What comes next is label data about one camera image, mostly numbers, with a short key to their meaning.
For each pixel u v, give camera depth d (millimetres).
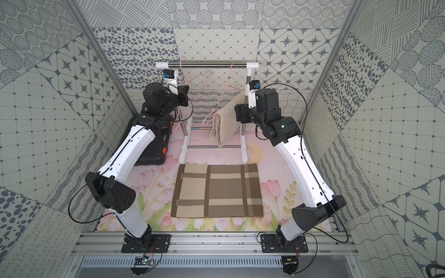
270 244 726
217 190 926
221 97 1072
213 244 748
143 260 705
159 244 737
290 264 720
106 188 438
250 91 579
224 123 818
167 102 623
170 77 605
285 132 446
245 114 592
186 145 1041
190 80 768
